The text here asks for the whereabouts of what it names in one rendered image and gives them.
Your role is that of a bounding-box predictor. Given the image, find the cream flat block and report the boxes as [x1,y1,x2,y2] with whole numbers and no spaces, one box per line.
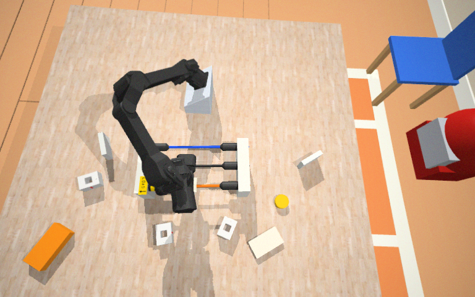
[248,226,283,259]

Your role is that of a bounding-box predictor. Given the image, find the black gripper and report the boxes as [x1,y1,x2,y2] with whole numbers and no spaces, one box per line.
[177,154,196,187]

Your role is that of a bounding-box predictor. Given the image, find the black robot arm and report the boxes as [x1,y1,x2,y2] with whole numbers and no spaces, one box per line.
[112,59,209,213]

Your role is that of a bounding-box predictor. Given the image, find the orange rectangular block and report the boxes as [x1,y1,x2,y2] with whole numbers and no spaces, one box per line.
[23,222,75,271]

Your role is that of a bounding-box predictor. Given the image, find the yellow short cylinder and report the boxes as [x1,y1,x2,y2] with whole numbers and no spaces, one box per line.
[275,194,289,209]

